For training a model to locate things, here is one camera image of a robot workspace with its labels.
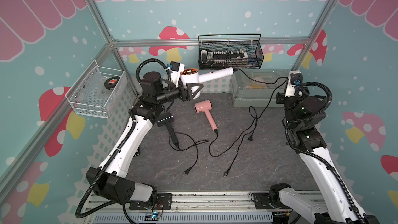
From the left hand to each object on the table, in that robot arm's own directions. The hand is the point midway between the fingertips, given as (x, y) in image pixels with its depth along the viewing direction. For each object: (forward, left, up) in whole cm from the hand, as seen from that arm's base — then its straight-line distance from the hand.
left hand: (198, 86), depth 65 cm
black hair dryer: (+8, +21, -36) cm, 43 cm away
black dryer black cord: (-23, +6, -42) cm, 48 cm away
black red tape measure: (+10, +45, -8) cm, 47 cm away
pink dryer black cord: (-3, -31, -39) cm, 50 cm away
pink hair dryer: (+20, -4, -37) cm, 42 cm away
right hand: (0, -36, +5) cm, 37 cm away
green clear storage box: (+24, -36, -22) cm, 49 cm away
